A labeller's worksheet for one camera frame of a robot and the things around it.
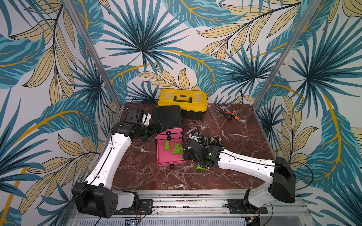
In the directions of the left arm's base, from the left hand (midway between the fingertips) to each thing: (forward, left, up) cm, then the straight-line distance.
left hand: (161, 134), depth 75 cm
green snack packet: (+4, -1, -20) cm, 20 cm away
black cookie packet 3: (+9, -37, -21) cm, 43 cm away
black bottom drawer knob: (-9, -5, -21) cm, 24 cm away
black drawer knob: (+6, -3, -9) cm, 11 cm away
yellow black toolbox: (+32, -19, -7) cm, 38 cm away
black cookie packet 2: (+9, -32, -22) cm, 40 cm away
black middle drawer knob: (+6, -3, -14) cm, 15 cm away
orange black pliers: (+38, -47, -23) cm, 65 cm away
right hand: (-5, -12, -9) cm, 16 cm away
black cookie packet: (+10, -24, -21) cm, 33 cm away
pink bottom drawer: (-3, -4, -23) cm, 23 cm away
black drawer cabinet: (+19, -3, -8) cm, 21 cm away
